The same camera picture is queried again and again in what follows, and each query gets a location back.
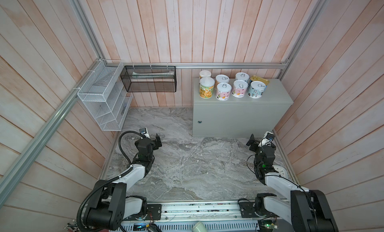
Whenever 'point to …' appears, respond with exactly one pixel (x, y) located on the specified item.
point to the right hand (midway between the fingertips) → (260, 136)
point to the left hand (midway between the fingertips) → (150, 138)
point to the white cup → (199, 227)
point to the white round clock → (282, 171)
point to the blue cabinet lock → (200, 122)
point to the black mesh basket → (149, 78)
